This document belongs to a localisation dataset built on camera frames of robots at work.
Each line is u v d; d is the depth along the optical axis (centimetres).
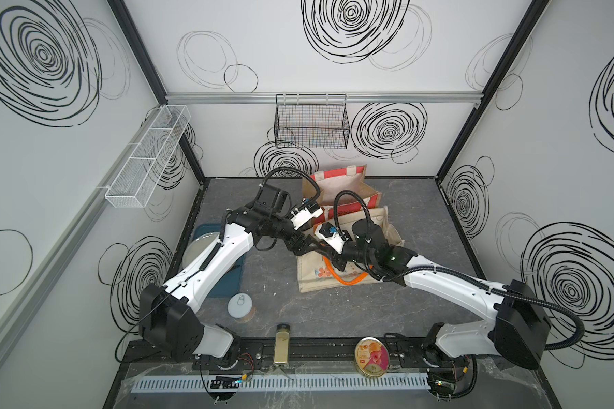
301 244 65
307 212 66
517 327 40
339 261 68
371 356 71
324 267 79
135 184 72
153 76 85
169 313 39
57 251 53
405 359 74
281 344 72
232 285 90
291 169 58
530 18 73
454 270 50
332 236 64
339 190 97
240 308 78
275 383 96
